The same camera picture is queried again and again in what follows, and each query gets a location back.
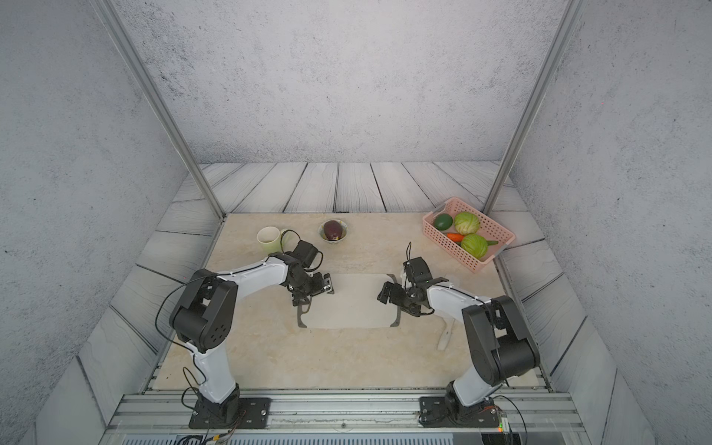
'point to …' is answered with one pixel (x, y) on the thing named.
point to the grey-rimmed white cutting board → (354, 304)
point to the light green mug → (270, 239)
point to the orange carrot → (456, 237)
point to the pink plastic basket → (489, 228)
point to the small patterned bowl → (322, 231)
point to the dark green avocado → (442, 222)
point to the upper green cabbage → (466, 222)
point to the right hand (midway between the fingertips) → (389, 301)
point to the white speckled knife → (444, 336)
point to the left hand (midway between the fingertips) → (329, 296)
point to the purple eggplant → (333, 230)
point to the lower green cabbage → (475, 246)
